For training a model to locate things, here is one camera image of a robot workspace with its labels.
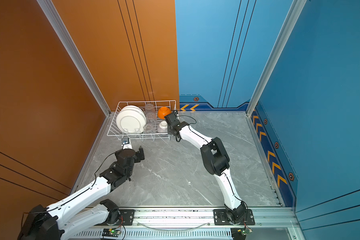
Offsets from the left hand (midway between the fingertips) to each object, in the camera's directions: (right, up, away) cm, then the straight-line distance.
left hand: (134, 147), depth 83 cm
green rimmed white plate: (-7, +24, +18) cm, 31 cm away
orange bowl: (+12, +23, +30) cm, 39 cm away
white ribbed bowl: (+13, +11, +19) cm, 26 cm away
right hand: (+21, +11, +17) cm, 29 cm away
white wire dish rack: (+6, +14, +21) cm, 26 cm away
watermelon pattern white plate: (-8, +15, +16) cm, 23 cm away
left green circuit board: (-7, -39, -12) cm, 42 cm away
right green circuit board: (+55, -39, -13) cm, 68 cm away
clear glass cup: (+3, +23, +26) cm, 35 cm away
